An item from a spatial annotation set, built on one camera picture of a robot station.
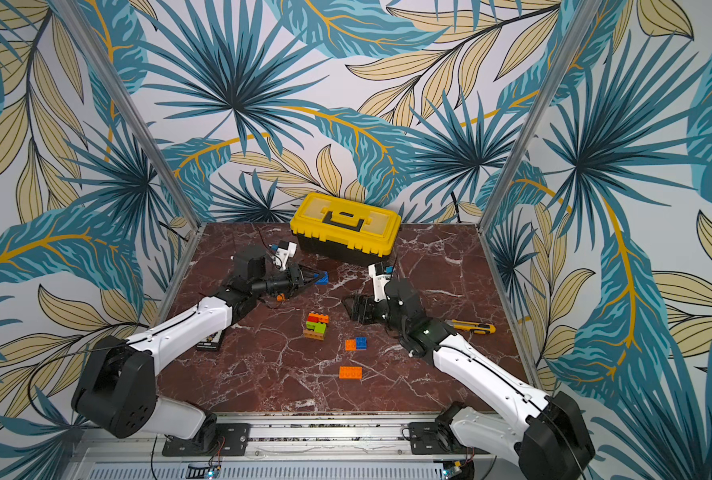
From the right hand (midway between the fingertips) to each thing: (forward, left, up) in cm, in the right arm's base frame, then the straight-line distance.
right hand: (352, 298), depth 77 cm
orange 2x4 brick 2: (-12, +1, -19) cm, 23 cm away
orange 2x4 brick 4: (+4, +9, -18) cm, 20 cm away
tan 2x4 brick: (-1, +12, -19) cm, 22 cm away
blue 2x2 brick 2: (-5, -2, -18) cm, 18 cm away
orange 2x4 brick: (-2, +17, +4) cm, 18 cm away
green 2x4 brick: (+1, +11, -17) cm, 21 cm away
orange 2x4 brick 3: (-5, +1, -19) cm, 20 cm away
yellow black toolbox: (+26, -2, -3) cm, 26 cm away
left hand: (+5, +7, +2) cm, 9 cm away
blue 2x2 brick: (+5, +7, +2) cm, 9 cm away
